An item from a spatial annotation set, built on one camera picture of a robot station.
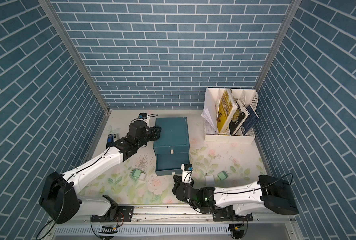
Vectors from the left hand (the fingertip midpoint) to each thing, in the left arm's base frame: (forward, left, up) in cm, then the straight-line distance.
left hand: (163, 129), depth 81 cm
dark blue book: (+14, -56, -6) cm, 58 cm away
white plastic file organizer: (+23, -51, +5) cm, 57 cm away
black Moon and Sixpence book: (+14, -47, -3) cm, 50 cm away
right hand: (-23, -6, -12) cm, 27 cm away
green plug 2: (-17, -34, -20) cm, 43 cm away
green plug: (-18, +16, -20) cm, 31 cm away
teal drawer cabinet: (-11, -5, -3) cm, 12 cm away
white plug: (-19, +12, -20) cm, 30 cm away
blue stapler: (+7, +38, -19) cm, 43 cm away
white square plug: (-21, -26, -20) cm, 39 cm away
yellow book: (+17, -39, +2) cm, 42 cm away
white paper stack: (+15, -31, -17) cm, 39 cm away
